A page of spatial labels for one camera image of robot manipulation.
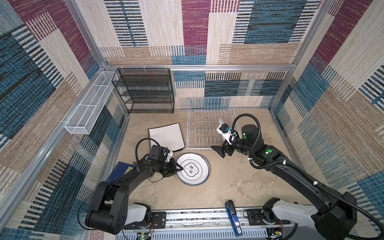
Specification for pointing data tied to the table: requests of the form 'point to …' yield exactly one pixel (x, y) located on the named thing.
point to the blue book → (120, 170)
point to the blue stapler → (231, 208)
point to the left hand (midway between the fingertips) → (182, 167)
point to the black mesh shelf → (146, 90)
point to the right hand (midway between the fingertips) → (218, 140)
